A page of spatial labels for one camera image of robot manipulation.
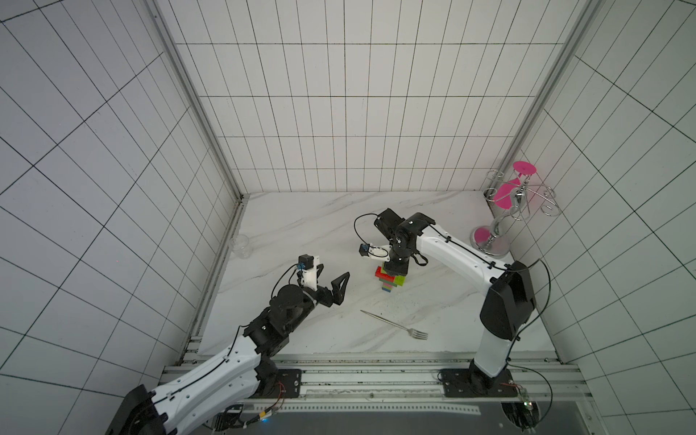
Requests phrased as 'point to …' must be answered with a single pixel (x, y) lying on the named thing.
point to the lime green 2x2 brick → (400, 280)
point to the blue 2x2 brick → (385, 289)
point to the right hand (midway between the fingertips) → (393, 258)
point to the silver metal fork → (417, 333)
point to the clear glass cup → (241, 246)
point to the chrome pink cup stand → (515, 197)
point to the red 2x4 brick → (382, 275)
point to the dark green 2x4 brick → (389, 283)
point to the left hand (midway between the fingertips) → (333, 274)
